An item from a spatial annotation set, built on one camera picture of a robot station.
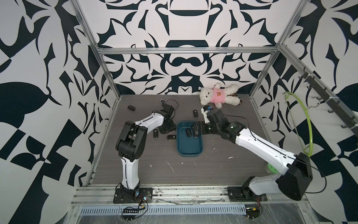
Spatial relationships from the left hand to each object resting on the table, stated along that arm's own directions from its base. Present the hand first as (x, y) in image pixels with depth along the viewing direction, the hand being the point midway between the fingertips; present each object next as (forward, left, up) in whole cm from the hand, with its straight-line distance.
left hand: (171, 127), depth 98 cm
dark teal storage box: (-14, -11, -2) cm, 18 cm away
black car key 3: (-4, +11, -1) cm, 12 cm away
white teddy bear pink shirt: (+25, -38, +5) cm, 46 cm away
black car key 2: (-17, -13, +23) cm, 31 cm away
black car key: (+20, +31, -2) cm, 37 cm away
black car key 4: (-8, 0, -1) cm, 8 cm away
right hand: (-9, -15, +17) cm, 25 cm away
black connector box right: (-49, -41, -5) cm, 64 cm away
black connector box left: (-47, +22, -6) cm, 52 cm away
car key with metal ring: (+25, +7, -1) cm, 26 cm away
